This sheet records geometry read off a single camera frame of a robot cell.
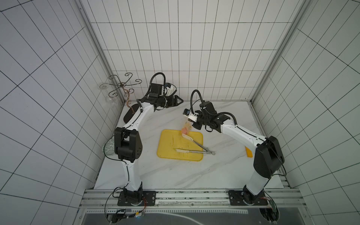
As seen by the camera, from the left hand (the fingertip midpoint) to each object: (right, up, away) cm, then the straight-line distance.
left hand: (178, 103), depth 87 cm
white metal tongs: (+18, -31, -2) cm, 36 cm away
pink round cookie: (+4, -19, +8) cm, 21 cm away
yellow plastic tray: (-6, -25, +8) cm, 27 cm away
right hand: (+9, -7, +1) cm, 11 cm away
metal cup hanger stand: (-35, +12, 0) cm, 37 cm away
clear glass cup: (-45, +4, +3) cm, 45 cm away
